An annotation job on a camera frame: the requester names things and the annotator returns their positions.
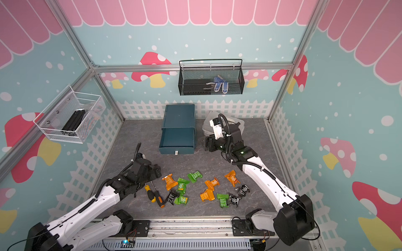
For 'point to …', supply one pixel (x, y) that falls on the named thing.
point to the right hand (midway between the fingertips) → (203, 137)
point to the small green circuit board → (127, 243)
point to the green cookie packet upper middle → (194, 176)
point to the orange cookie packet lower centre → (208, 195)
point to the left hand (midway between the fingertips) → (153, 173)
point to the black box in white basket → (73, 122)
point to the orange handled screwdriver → (159, 198)
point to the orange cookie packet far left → (169, 181)
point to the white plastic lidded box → (208, 129)
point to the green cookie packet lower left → (180, 200)
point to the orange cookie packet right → (231, 178)
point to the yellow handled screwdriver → (150, 194)
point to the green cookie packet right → (223, 198)
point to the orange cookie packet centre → (211, 183)
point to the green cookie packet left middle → (181, 185)
